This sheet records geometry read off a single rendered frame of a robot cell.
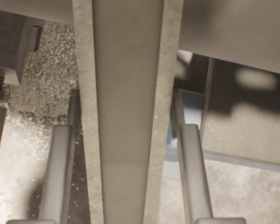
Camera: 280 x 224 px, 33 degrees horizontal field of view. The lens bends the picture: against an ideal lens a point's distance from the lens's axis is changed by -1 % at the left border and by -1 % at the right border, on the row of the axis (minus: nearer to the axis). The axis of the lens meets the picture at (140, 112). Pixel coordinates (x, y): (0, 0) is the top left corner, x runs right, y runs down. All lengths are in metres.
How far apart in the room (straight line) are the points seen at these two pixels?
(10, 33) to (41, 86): 0.61
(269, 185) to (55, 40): 0.49
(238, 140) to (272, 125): 0.06
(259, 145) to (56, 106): 0.37
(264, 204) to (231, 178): 0.08
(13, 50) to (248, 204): 0.75
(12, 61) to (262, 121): 0.47
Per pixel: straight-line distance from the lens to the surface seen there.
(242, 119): 0.66
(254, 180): 0.95
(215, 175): 0.92
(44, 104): 0.85
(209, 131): 0.63
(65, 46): 0.88
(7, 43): 0.25
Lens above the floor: 0.85
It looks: 75 degrees down
